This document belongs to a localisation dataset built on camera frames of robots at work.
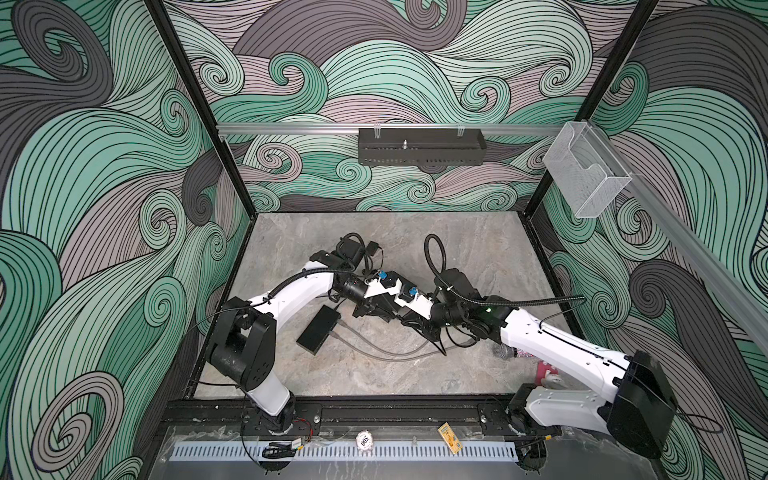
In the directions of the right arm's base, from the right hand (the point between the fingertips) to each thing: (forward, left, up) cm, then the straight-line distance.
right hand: (405, 318), depth 76 cm
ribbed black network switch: (+2, +25, -13) cm, 28 cm away
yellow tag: (-25, -11, -13) cm, 30 cm away
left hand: (+2, +3, +1) cm, 4 cm away
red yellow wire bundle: (-24, +23, -12) cm, 35 cm away
